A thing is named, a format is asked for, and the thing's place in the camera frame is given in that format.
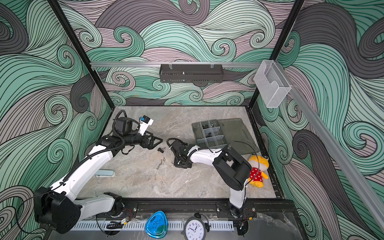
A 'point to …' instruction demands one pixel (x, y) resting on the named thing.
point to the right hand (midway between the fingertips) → (177, 166)
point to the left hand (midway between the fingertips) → (156, 135)
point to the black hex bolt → (159, 149)
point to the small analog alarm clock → (195, 228)
